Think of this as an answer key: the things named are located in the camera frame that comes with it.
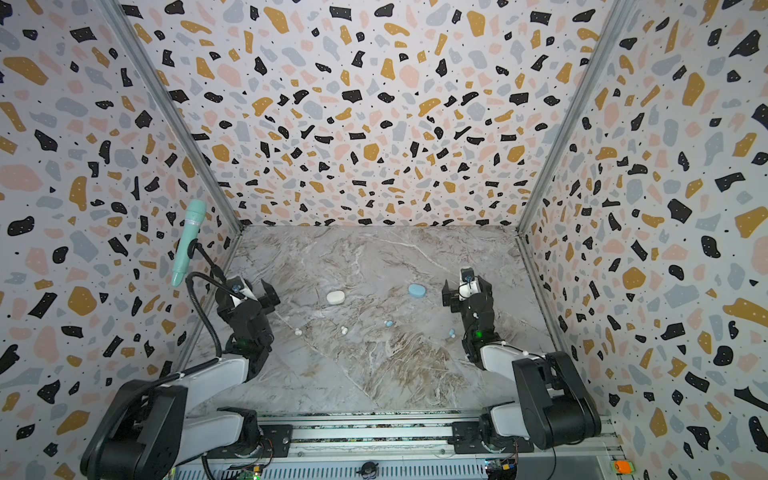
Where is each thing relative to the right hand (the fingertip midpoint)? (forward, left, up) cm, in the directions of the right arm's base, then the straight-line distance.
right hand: (470, 278), depth 88 cm
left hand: (-6, +62, +3) cm, 62 cm away
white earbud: (-12, +52, -13) cm, 55 cm away
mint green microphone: (+2, +75, +18) cm, 77 cm away
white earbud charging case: (+1, +43, -13) cm, 45 cm away
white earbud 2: (-11, +38, -13) cm, 41 cm away
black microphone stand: (-1, +75, +14) cm, 76 cm away
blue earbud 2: (-11, +5, -15) cm, 19 cm away
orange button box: (-43, -32, -14) cm, 56 cm away
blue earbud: (-8, +24, -14) cm, 29 cm away
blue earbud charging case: (+5, +15, -14) cm, 22 cm away
